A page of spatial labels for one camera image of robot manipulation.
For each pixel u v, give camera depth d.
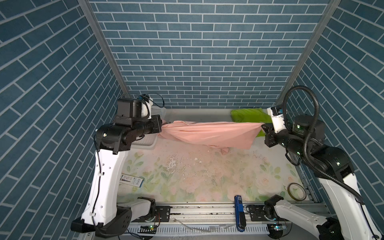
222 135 0.69
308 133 0.38
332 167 0.35
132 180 0.84
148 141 0.91
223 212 0.75
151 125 0.53
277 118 0.50
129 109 0.41
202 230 0.71
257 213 0.74
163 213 0.74
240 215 0.72
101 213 0.35
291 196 0.80
